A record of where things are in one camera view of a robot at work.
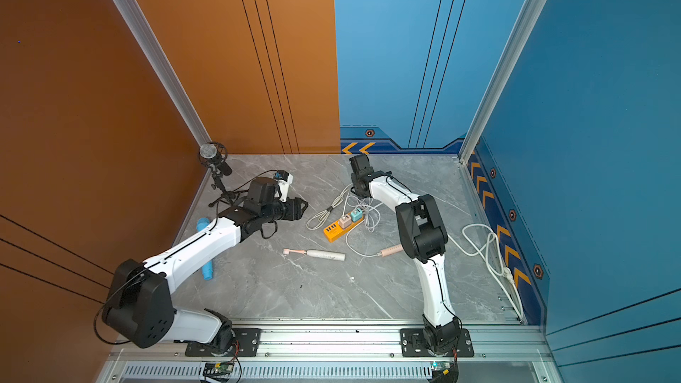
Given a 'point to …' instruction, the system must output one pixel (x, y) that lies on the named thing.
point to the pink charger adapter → (346, 222)
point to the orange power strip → (333, 230)
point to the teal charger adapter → (356, 214)
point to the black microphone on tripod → (214, 154)
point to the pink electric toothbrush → (391, 250)
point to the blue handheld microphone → (203, 223)
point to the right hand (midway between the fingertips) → (354, 179)
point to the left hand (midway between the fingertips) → (301, 199)
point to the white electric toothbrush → (333, 255)
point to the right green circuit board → (443, 371)
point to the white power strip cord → (481, 241)
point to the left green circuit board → (218, 371)
